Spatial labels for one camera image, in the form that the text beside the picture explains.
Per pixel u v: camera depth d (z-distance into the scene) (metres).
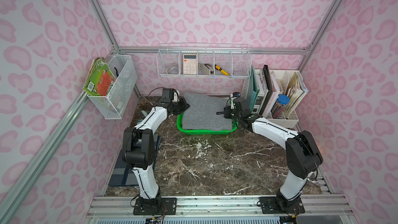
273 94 0.81
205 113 0.93
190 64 0.95
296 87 0.88
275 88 0.88
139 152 0.50
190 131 0.89
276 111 0.96
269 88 0.84
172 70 0.96
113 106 0.73
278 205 0.67
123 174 0.80
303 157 0.47
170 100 0.75
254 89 0.82
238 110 0.72
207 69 0.93
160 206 0.70
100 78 0.73
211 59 0.98
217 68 0.98
